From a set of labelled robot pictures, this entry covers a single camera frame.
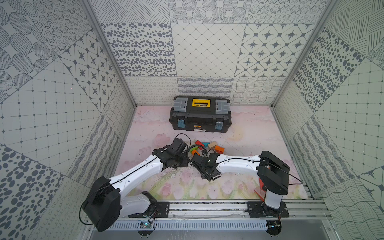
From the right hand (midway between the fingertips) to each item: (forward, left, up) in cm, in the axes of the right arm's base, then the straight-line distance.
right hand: (209, 173), depth 85 cm
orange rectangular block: (+16, -7, -1) cm, 17 cm away
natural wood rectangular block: (+19, -2, +1) cm, 19 cm away
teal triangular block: (+19, +2, +2) cm, 19 cm away
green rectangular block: (+15, +9, +2) cm, 18 cm away
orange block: (+13, +10, +1) cm, 16 cm away
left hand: (+3, +11, +8) cm, 14 cm away
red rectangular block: (+20, +7, +1) cm, 21 cm away
